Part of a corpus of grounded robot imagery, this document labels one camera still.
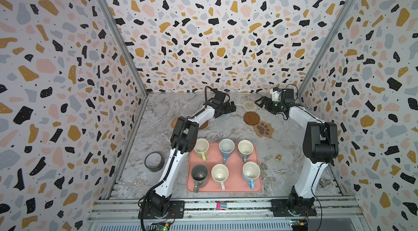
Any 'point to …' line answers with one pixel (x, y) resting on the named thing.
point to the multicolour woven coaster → (249, 106)
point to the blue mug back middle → (226, 147)
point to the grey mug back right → (245, 149)
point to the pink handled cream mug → (219, 173)
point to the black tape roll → (154, 162)
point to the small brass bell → (278, 158)
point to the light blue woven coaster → (224, 116)
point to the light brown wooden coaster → (251, 118)
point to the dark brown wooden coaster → (204, 125)
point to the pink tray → (235, 182)
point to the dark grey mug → (200, 175)
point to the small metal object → (323, 182)
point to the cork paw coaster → (263, 129)
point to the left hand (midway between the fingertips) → (235, 106)
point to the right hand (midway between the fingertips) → (260, 100)
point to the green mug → (201, 148)
